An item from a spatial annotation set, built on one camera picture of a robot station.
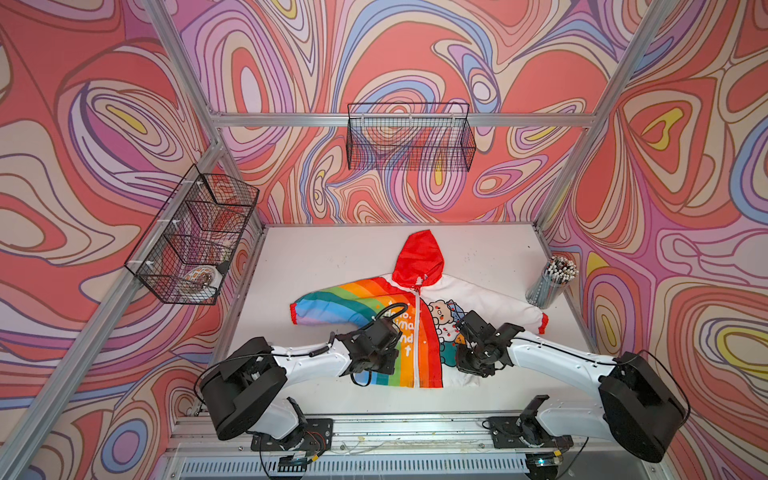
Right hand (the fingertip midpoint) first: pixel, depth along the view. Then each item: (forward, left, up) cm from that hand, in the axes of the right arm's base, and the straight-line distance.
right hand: (463, 375), depth 83 cm
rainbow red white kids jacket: (+16, +16, +2) cm, 22 cm away
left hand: (+3, +18, +1) cm, 19 cm away
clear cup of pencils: (+21, -27, +10) cm, 36 cm away
